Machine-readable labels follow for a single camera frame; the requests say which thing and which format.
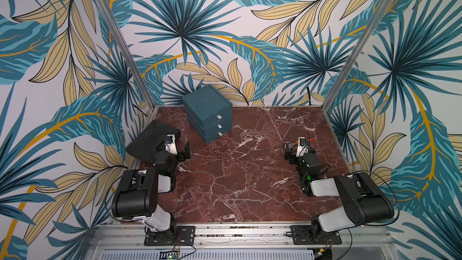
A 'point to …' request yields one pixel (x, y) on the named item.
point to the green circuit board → (172, 257)
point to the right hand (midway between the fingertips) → (298, 145)
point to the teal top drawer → (213, 118)
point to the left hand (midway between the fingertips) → (180, 144)
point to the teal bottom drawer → (214, 136)
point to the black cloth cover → (148, 139)
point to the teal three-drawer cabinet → (209, 113)
